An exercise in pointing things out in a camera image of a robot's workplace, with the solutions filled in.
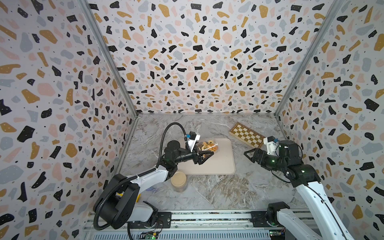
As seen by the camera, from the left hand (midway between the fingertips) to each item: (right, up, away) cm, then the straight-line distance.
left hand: (211, 150), depth 74 cm
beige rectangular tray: (+9, -12, +23) cm, 27 cm away
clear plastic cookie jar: (0, +3, -1) cm, 3 cm away
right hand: (+19, -2, -2) cm, 19 cm away
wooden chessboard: (+28, +6, +32) cm, 43 cm away
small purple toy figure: (-31, -23, +7) cm, 39 cm away
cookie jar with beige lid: (-17, -16, +2) cm, 23 cm away
